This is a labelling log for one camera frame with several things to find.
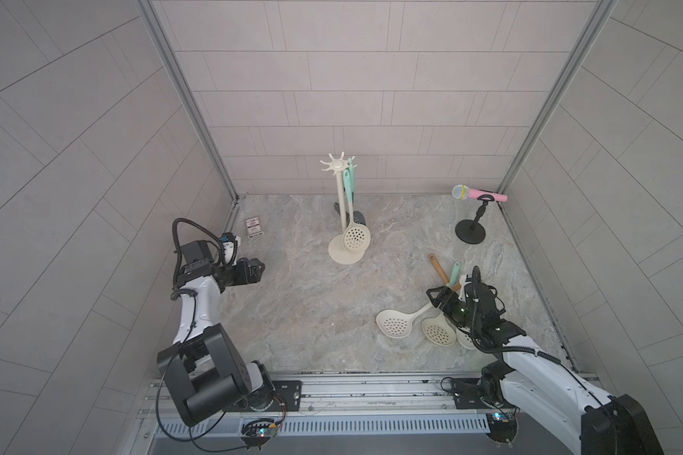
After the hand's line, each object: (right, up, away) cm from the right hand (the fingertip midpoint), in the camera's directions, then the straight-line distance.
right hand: (430, 296), depth 85 cm
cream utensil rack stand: (-29, +12, +14) cm, 35 cm away
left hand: (-55, +11, 0) cm, 56 cm away
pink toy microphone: (+11, +32, +4) cm, 34 cm away
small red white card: (-61, +20, +19) cm, 67 cm away
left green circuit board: (-45, -26, -20) cm, 56 cm away
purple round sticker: (-62, +9, +12) cm, 64 cm away
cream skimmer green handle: (-23, +17, +3) cm, 29 cm away
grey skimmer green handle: (-22, +24, +8) cm, 33 cm away
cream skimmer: (-10, -7, -3) cm, 13 cm away
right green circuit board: (+13, -27, -16) cm, 35 cm away
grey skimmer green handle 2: (-28, +27, -1) cm, 39 cm away
